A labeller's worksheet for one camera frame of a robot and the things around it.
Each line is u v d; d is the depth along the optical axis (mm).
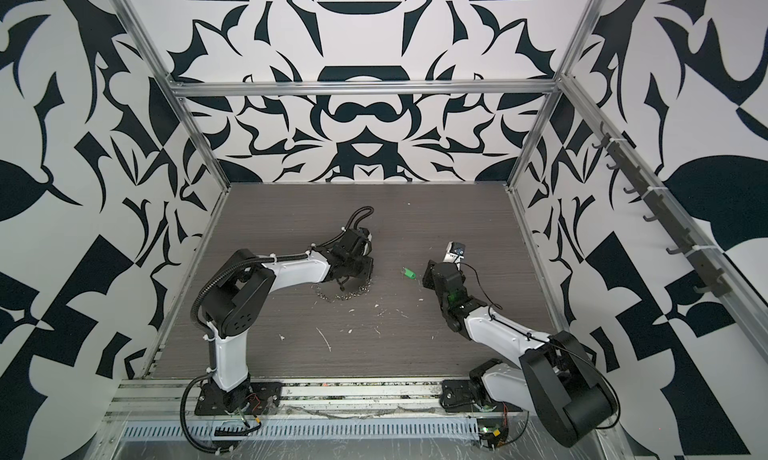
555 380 421
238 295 503
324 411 743
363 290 915
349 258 764
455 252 770
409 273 964
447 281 663
